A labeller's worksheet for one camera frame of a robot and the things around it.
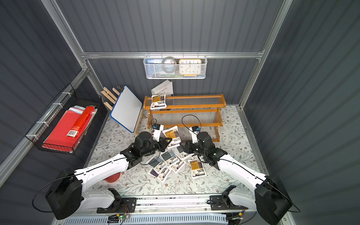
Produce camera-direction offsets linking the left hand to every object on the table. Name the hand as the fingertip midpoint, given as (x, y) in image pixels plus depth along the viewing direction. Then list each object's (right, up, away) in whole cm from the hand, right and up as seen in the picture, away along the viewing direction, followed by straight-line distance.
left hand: (172, 140), depth 77 cm
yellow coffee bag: (-8, +22, +3) cm, 24 cm away
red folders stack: (-56, +2, -9) cm, 57 cm away
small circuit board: (-30, -40, -5) cm, 50 cm away
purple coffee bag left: (-7, -22, +5) cm, 23 cm away
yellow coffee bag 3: (+15, -18, +7) cm, 25 cm away
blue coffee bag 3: (-3, -13, +12) cm, 17 cm away
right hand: (+6, -3, +2) cm, 7 cm away
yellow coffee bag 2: (0, +4, +2) cm, 5 cm away
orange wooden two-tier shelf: (+10, +19, +42) cm, 47 cm away
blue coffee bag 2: (-11, -15, +9) cm, 21 cm away
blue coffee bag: (+8, -2, -7) cm, 11 cm away
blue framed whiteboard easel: (-36, +18, +26) cm, 48 cm away
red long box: (-48, +11, -5) cm, 49 cm away
